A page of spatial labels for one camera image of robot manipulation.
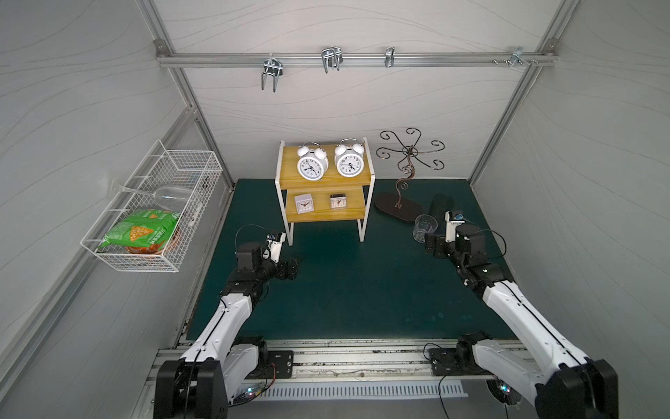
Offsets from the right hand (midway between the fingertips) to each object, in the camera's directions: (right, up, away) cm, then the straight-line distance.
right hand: (443, 233), depth 83 cm
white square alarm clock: (-46, +10, +5) cm, 47 cm away
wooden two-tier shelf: (-48, +15, -6) cm, 51 cm away
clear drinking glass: (0, +2, +19) cm, 19 cm away
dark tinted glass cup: (+5, +9, +15) cm, 18 cm away
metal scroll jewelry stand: (-11, +10, +32) cm, 36 cm away
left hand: (-51, -7, +3) cm, 51 cm away
